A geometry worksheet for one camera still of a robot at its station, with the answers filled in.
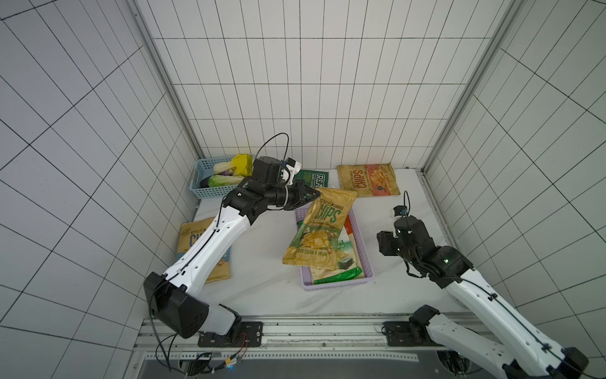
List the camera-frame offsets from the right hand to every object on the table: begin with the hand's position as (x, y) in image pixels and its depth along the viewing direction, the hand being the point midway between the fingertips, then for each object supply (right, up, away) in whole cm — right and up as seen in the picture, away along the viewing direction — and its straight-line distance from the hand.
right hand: (375, 235), depth 76 cm
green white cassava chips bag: (-6, -14, +8) cm, 17 cm away
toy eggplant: (-72, +18, +34) cm, 81 cm away
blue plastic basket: (-76, +26, +41) cm, 90 cm away
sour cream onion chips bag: (-19, -3, +1) cm, 20 cm away
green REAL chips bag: (-19, +20, +38) cm, 47 cm away
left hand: (-20, +12, -7) cm, 25 cm away
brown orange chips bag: (+8, +19, +39) cm, 44 cm away
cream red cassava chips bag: (-5, -1, +19) cm, 20 cm away
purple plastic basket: (-23, -19, +8) cm, 30 cm away
